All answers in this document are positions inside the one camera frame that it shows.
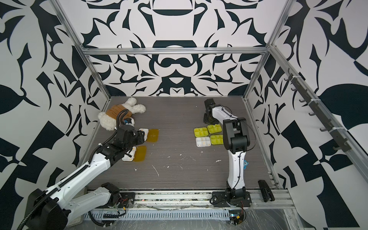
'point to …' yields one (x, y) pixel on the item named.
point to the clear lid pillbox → (203, 141)
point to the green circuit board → (235, 216)
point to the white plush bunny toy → (108, 120)
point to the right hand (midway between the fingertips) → (209, 119)
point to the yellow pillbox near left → (138, 154)
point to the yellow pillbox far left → (151, 135)
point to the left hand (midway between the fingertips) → (140, 131)
